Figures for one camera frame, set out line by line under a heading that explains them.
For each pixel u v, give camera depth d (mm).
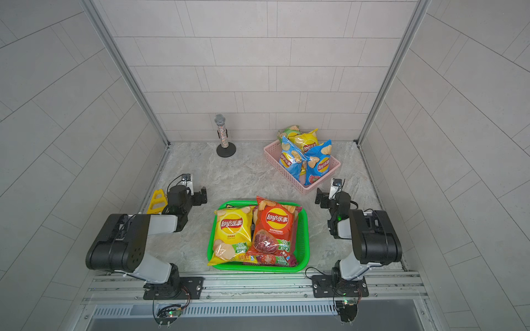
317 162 898
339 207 702
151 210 889
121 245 442
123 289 722
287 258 665
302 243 726
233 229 708
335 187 794
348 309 683
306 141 991
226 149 1112
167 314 651
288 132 1047
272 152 1086
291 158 919
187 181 789
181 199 708
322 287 708
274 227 687
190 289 711
